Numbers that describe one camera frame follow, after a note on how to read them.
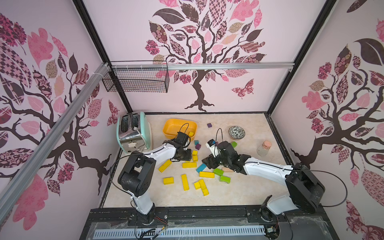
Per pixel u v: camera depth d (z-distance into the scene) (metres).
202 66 0.94
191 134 1.03
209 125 1.14
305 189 0.43
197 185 0.82
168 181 0.84
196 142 1.02
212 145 0.75
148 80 0.81
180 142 0.74
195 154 0.94
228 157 0.66
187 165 0.90
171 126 1.13
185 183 0.84
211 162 0.74
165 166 0.92
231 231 0.70
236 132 1.07
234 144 1.01
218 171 0.88
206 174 0.88
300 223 0.72
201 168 0.90
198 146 1.00
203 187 0.82
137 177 0.47
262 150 0.93
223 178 0.86
